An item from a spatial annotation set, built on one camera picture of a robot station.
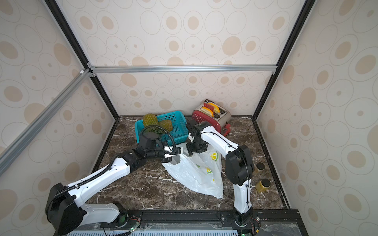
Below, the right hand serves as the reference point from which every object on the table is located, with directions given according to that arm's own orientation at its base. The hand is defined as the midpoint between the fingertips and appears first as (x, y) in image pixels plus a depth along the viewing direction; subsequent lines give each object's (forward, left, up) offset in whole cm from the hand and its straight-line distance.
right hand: (192, 155), depth 88 cm
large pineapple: (+21, +28, +8) cm, 36 cm away
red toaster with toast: (+26, -14, +9) cm, 31 cm away
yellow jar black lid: (-15, -39, -1) cm, 42 cm away
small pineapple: (+23, +20, +1) cm, 31 cm away
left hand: (-4, +5, +14) cm, 15 cm away
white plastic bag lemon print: (-10, -6, 0) cm, 11 cm away
